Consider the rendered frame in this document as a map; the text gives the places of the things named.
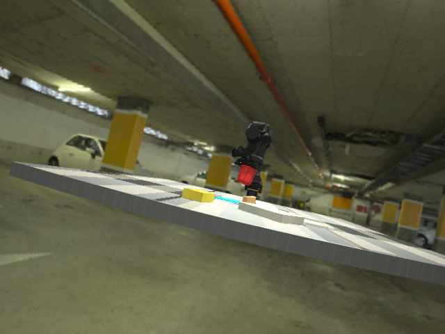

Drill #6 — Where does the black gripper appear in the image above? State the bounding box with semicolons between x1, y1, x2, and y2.
234;145;264;168

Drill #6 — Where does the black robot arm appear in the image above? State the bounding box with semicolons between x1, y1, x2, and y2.
232;121;273;197

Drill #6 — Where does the translucent red cup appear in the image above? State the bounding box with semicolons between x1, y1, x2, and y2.
237;165;257;186

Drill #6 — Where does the yellow rectangular block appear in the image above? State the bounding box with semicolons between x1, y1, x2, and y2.
181;188;215;202

